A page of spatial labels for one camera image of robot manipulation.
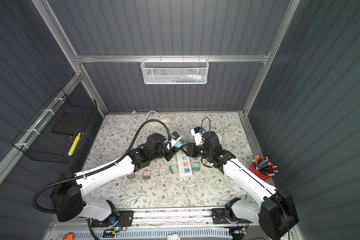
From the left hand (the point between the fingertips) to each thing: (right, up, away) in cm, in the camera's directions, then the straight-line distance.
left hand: (178, 145), depth 79 cm
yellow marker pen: (-49, +4, -8) cm, 49 cm away
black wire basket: (-61, +7, -6) cm, 61 cm away
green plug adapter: (-3, -16, +10) cm, 19 cm away
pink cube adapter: (-18, -18, +8) cm, 27 cm away
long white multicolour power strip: (+3, -13, +10) cm, 17 cm away
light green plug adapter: (+11, -14, +10) cm, 21 cm away
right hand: (+3, -2, -1) cm, 4 cm away
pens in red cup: (+46, -11, 0) cm, 47 cm away
